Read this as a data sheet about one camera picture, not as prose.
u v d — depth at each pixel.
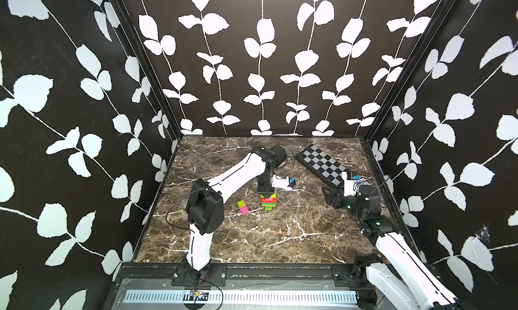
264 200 0.84
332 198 0.73
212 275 0.75
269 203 0.86
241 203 0.92
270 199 0.83
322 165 1.04
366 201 0.59
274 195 0.82
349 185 0.71
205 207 0.48
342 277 0.73
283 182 0.75
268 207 0.89
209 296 0.71
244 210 0.90
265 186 0.74
